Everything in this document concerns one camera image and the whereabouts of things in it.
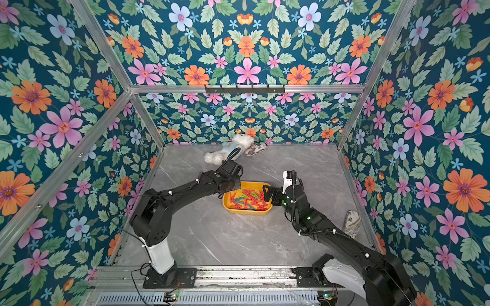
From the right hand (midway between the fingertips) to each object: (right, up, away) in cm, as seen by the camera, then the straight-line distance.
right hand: (271, 186), depth 80 cm
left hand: (-15, +1, +12) cm, 19 cm away
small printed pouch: (-7, +19, +35) cm, 40 cm away
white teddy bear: (-22, +17, +26) cm, 38 cm away
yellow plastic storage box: (-11, -9, +15) cm, 21 cm away
